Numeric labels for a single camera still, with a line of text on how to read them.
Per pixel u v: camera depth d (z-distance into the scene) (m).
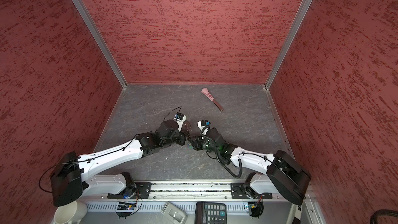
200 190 0.76
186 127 0.75
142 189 0.75
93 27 0.87
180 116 0.70
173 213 0.68
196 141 0.73
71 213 0.68
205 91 1.14
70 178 0.40
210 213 0.67
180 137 0.69
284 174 0.43
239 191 0.74
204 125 0.73
